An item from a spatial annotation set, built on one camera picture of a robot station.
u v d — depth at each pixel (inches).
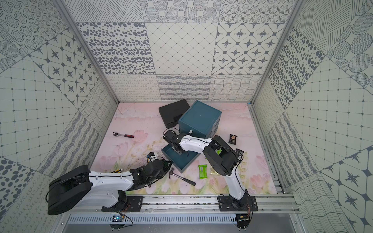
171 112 43.7
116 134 39.6
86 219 27.6
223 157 20.8
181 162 33.1
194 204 30.0
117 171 33.2
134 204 29.1
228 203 28.9
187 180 32.2
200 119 32.4
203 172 33.0
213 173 33.0
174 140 27.1
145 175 25.5
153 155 31.6
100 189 19.4
